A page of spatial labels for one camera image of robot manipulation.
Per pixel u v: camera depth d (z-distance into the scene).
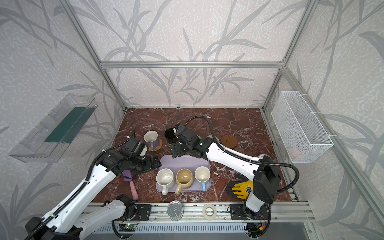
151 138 0.99
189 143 0.57
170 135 0.90
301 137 0.61
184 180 0.83
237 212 0.74
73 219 0.41
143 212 0.74
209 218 0.72
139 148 0.59
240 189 0.79
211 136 1.02
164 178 0.83
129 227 0.72
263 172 0.47
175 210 0.69
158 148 0.99
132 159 0.55
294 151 0.72
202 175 0.84
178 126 0.68
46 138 0.63
